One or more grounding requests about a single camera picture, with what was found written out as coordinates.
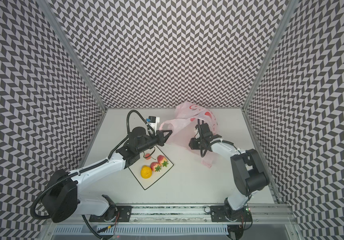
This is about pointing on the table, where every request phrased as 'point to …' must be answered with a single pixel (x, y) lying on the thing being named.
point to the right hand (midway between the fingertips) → (192, 148)
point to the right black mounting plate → (226, 213)
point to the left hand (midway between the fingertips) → (173, 133)
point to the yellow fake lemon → (146, 172)
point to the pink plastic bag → (183, 127)
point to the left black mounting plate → (116, 213)
